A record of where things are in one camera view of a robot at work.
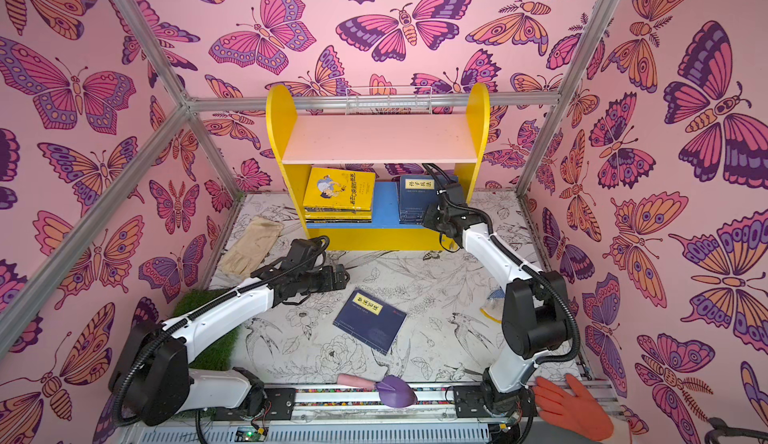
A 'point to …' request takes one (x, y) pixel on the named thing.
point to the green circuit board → (249, 434)
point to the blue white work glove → (497, 295)
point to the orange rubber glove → (571, 410)
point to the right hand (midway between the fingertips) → (430, 211)
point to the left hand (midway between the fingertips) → (340, 275)
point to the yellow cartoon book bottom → (339, 196)
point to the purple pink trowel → (395, 391)
